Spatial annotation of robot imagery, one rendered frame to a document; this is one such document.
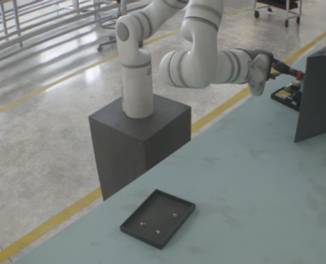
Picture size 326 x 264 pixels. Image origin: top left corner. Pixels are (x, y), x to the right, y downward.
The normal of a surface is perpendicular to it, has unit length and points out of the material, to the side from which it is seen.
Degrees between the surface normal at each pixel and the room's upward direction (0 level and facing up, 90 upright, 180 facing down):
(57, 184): 0
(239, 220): 0
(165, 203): 0
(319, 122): 90
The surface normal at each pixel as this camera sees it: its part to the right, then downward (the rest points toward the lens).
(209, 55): 0.68, -0.20
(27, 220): -0.03, -0.84
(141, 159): -0.61, 0.45
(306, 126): 0.33, 0.51
